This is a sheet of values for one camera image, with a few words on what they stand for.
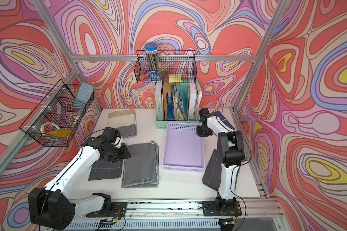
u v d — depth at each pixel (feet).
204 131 2.78
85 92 2.66
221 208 2.16
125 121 3.64
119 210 2.36
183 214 2.41
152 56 2.41
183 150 3.19
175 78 2.98
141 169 2.91
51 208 1.26
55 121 2.49
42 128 2.17
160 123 3.41
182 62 3.14
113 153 2.16
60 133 2.26
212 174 2.76
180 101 3.08
